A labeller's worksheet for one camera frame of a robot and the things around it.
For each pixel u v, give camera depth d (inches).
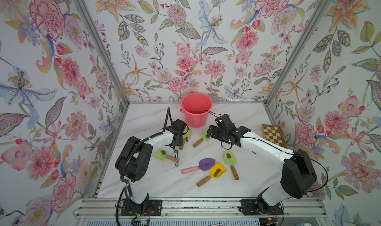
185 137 39.5
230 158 35.7
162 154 36.5
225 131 26.0
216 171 33.9
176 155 36.2
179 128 30.0
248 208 28.9
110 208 29.5
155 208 28.7
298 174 17.3
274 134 39.3
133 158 19.5
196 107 37.5
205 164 34.8
